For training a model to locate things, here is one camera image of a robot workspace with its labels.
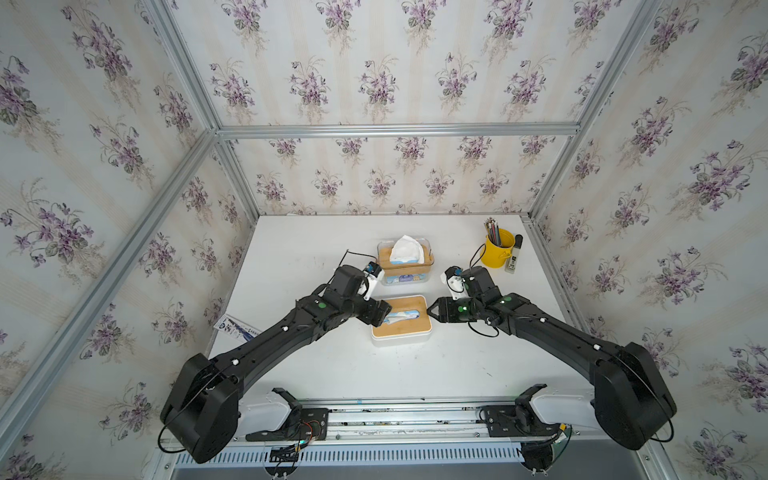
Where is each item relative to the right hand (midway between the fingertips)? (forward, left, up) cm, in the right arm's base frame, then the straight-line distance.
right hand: (436, 311), depth 84 cm
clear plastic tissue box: (+14, +8, -7) cm, 18 cm away
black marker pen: (+21, -28, -6) cm, 36 cm away
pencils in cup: (+27, -21, +4) cm, 34 cm away
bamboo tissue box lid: (+15, +9, -1) cm, 18 cm away
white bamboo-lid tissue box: (-3, +8, -2) cm, 9 cm away
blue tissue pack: (-1, +12, -3) cm, 12 cm away
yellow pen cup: (+22, -22, -2) cm, 31 cm away
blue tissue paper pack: (+21, +9, +1) cm, 23 cm away
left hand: (0, +15, +4) cm, 16 cm away
